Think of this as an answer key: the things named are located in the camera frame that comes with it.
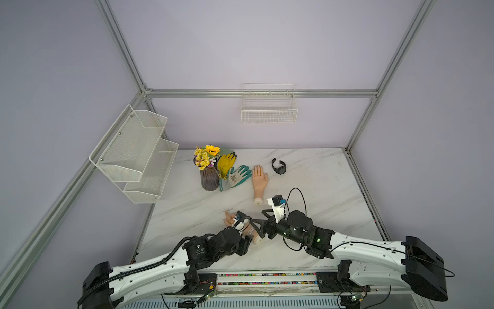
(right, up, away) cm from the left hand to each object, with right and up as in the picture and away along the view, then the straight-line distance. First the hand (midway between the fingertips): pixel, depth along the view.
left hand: (246, 236), depth 77 cm
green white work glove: (-7, +22, +28) cm, 37 cm away
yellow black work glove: (-14, +31, +36) cm, 50 cm away
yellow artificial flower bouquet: (-18, +33, +6) cm, 38 cm away
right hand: (+5, +8, -3) cm, 10 cm away
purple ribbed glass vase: (-21, +22, +29) cm, 42 cm away
